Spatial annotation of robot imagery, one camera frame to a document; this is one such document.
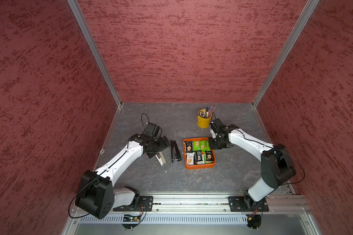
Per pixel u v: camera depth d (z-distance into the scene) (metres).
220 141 0.75
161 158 0.88
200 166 0.85
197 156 0.88
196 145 0.93
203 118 0.96
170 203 0.76
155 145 0.71
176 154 0.90
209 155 0.89
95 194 0.40
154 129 0.67
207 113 1.03
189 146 0.92
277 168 0.45
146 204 0.74
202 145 0.94
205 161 0.87
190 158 0.87
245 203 0.67
